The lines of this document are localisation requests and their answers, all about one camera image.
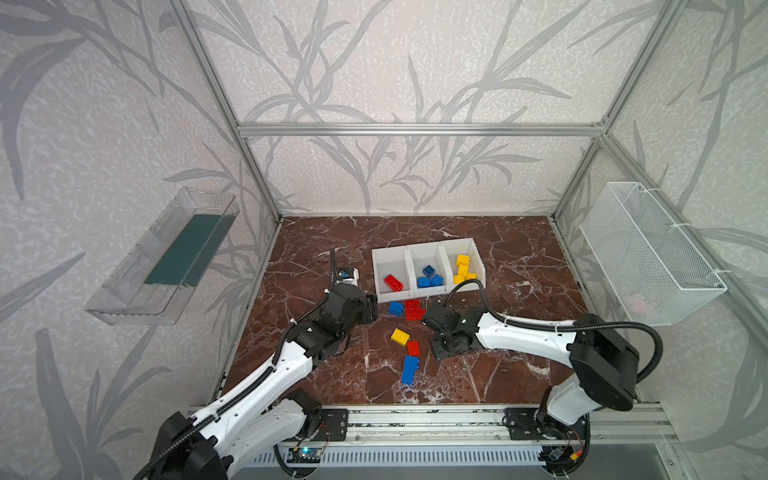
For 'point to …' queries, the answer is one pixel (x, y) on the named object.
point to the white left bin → (397, 262)
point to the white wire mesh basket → (657, 274)
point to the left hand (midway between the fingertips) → (373, 290)
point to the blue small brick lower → (423, 282)
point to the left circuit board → (304, 455)
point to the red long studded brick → (414, 314)
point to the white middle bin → (434, 255)
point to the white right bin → (450, 249)
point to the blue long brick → (411, 365)
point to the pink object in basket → (636, 303)
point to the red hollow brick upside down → (412, 304)
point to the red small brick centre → (413, 348)
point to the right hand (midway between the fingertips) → (438, 339)
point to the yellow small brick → (470, 276)
